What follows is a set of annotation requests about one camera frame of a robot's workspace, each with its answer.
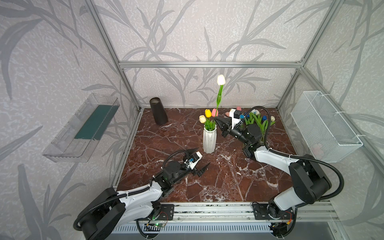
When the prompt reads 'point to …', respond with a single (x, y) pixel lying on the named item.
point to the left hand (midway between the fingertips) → (205, 152)
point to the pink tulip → (213, 112)
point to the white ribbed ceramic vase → (209, 140)
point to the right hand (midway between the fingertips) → (216, 114)
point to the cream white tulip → (202, 119)
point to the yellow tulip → (208, 113)
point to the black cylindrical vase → (158, 111)
